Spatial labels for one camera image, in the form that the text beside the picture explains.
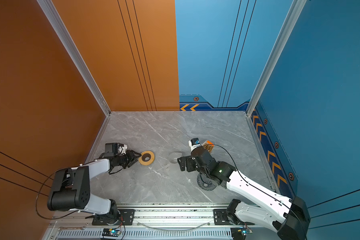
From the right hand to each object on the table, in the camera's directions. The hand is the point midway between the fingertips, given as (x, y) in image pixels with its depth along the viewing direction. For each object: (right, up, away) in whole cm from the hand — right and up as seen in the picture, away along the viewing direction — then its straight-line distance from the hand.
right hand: (184, 158), depth 75 cm
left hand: (-28, -2, +17) cm, 33 cm away
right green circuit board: (+26, -35, -5) cm, 44 cm away
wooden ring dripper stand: (-24, -4, +19) cm, 31 cm away
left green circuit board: (-35, -34, -4) cm, 49 cm away
